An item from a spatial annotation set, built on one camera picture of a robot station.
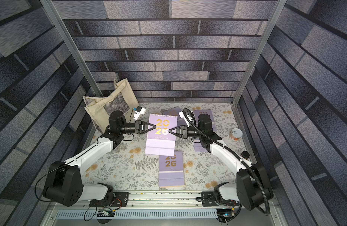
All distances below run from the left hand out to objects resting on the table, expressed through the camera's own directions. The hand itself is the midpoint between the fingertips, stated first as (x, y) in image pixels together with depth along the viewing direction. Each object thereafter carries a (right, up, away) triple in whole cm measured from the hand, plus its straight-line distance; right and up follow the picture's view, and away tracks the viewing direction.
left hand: (154, 128), depth 70 cm
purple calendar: (+3, -7, +1) cm, 7 cm away
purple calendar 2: (+8, -28, +12) cm, 31 cm away
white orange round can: (+53, -6, +24) cm, 58 cm away
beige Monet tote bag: (-28, +18, +27) cm, 43 cm away
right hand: (+7, -1, +3) cm, 8 cm away
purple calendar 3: (+9, +10, +44) cm, 46 cm away
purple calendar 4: (+26, -15, +24) cm, 39 cm away
